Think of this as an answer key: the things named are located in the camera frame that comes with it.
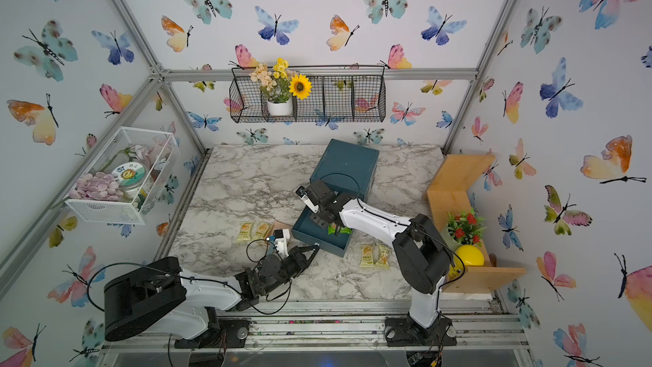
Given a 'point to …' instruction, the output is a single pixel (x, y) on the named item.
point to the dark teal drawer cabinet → (347, 168)
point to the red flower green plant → (464, 228)
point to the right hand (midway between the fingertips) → (323, 207)
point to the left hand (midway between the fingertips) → (322, 249)
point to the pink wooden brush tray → (278, 225)
